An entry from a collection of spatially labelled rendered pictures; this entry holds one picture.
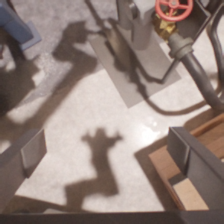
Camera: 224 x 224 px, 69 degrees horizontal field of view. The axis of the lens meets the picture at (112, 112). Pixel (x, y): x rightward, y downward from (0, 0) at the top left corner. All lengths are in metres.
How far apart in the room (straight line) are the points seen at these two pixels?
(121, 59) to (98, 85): 0.18
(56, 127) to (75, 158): 0.19
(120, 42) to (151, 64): 0.20
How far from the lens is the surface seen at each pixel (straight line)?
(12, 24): 0.99
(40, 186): 0.96
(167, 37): 0.43
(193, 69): 0.41
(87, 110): 0.84
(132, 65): 0.86
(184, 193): 0.37
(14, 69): 1.08
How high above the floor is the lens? 0.81
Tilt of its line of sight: 81 degrees down
